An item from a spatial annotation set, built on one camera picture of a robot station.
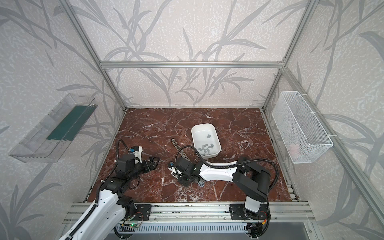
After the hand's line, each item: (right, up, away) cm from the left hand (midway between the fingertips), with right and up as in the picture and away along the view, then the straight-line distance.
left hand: (156, 155), depth 83 cm
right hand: (+14, -10, +2) cm, 17 cm away
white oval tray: (+28, +7, +20) cm, 35 cm away
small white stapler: (+13, -6, -10) cm, 17 cm away
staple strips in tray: (+29, +3, +16) cm, 33 cm away
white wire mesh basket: (+68, +13, -21) cm, 72 cm away
